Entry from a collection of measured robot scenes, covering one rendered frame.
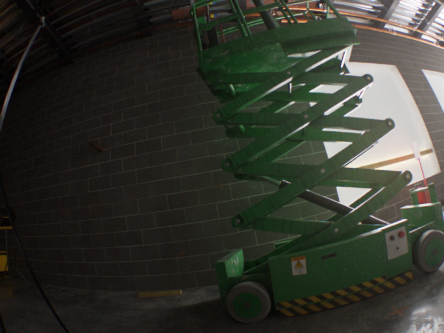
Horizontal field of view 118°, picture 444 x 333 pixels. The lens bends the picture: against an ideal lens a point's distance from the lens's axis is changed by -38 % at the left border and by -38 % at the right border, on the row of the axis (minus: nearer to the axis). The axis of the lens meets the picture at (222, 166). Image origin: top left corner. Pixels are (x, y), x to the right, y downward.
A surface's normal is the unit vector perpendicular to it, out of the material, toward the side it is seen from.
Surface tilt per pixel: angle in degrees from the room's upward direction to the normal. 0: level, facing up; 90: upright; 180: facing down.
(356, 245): 90
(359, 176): 90
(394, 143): 90
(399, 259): 90
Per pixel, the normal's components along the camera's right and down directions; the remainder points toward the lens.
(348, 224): -0.30, -0.21
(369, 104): -0.03, -0.27
